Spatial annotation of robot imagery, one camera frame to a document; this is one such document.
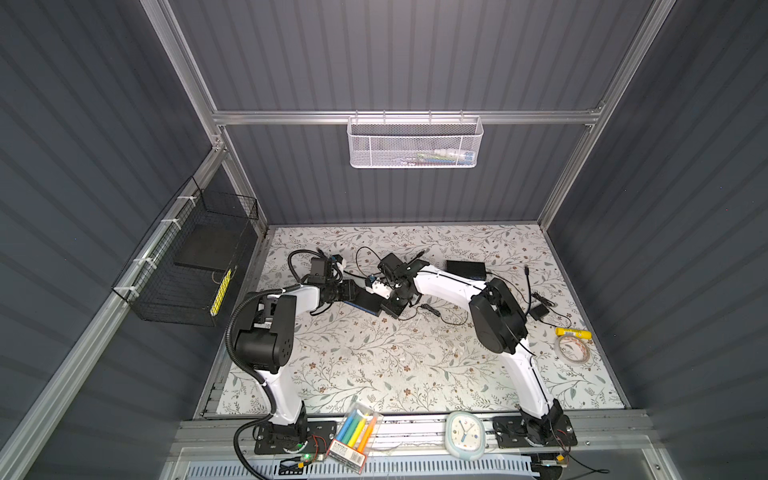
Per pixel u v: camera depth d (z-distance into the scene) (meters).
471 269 1.06
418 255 1.12
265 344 0.50
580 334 0.89
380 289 0.88
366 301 0.95
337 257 0.91
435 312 0.96
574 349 0.89
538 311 0.96
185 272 0.73
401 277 0.73
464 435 0.72
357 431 0.74
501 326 0.58
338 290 0.87
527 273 1.05
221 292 0.69
